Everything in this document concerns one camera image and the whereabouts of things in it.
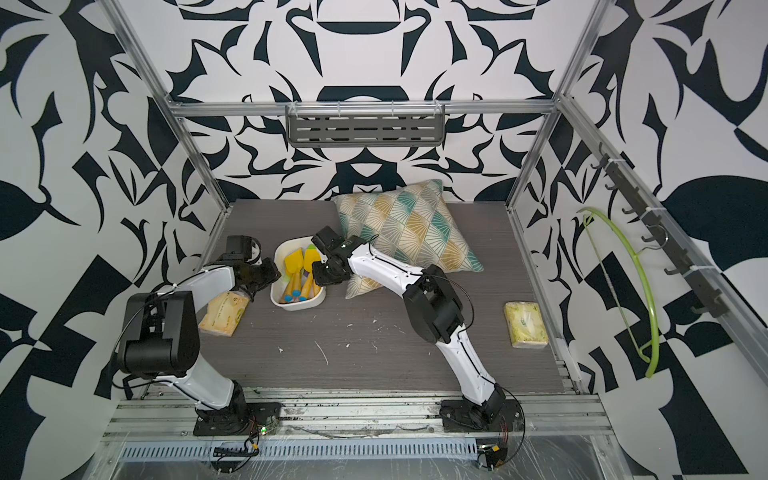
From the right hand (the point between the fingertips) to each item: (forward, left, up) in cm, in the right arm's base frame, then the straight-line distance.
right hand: (317, 278), depth 90 cm
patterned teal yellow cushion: (+15, -28, +8) cm, 33 cm away
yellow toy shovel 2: (+11, +5, -5) cm, 13 cm away
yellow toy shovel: (+8, +10, -5) cm, 14 cm away
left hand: (+5, +14, -3) cm, 15 cm away
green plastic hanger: (-30, -71, +17) cm, 79 cm away
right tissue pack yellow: (-13, -60, -6) cm, 62 cm away
